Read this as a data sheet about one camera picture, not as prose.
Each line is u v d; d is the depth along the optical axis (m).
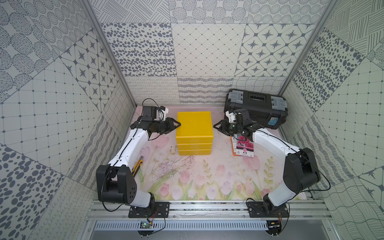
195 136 0.78
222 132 0.86
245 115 0.69
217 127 0.82
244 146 0.98
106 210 0.39
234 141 0.98
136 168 0.87
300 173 0.45
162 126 0.71
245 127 0.67
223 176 0.86
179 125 0.81
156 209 0.73
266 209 0.66
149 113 0.65
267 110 0.96
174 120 0.78
